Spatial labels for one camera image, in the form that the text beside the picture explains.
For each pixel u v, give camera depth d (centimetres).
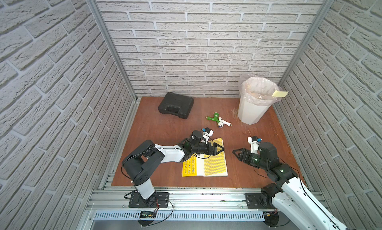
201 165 83
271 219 69
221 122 103
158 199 74
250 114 95
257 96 81
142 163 47
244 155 69
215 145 75
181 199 76
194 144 71
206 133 79
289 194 52
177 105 107
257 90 100
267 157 59
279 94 85
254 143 71
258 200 73
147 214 71
